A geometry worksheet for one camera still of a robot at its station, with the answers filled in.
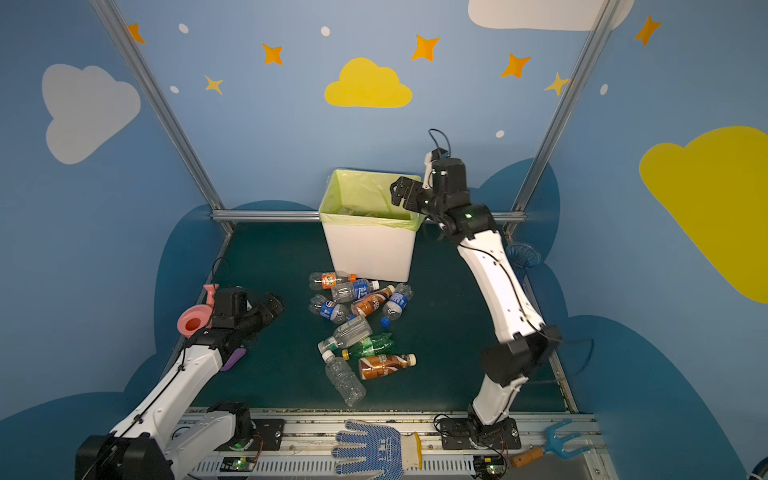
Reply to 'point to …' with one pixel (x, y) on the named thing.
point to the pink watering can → (195, 317)
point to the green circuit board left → (237, 464)
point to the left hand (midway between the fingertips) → (279, 307)
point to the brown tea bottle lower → (375, 366)
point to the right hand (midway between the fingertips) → (407, 186)
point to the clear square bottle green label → (346, 335)
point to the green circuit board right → (489, 467)
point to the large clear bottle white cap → (343, 379)
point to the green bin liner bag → (366, 197)
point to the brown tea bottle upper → (369, 303)
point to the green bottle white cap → (373, 345)
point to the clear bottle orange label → (325, 280)
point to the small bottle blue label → (396, 303)
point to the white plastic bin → (377, 253)
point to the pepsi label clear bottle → (328, 309)
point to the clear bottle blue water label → (346, 291)
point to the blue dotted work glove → (385, 449)
